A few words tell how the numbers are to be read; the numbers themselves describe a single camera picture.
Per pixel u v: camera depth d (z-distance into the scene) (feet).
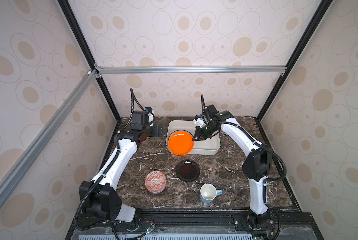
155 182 2.75
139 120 1.95
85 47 2.62
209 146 3.29
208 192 2.66
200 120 2.72
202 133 2.56
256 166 1.79
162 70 6.36
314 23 2.39
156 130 2.36
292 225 2.40
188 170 2.97
